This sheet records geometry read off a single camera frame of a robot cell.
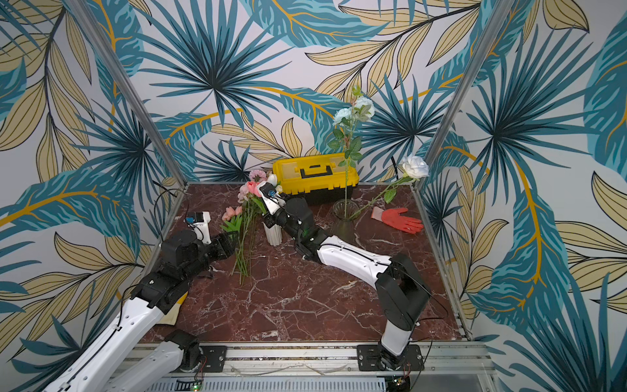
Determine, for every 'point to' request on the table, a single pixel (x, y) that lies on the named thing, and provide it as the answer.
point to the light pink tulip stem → (232, 217)
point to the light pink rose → (256, 176)
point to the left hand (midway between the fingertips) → (233, 238)
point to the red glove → (393, 216)
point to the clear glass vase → (343, 224)
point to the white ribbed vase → (274, 234)
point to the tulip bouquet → (249, 194)
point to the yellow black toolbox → (318, 179)
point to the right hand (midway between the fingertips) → (262, 193)
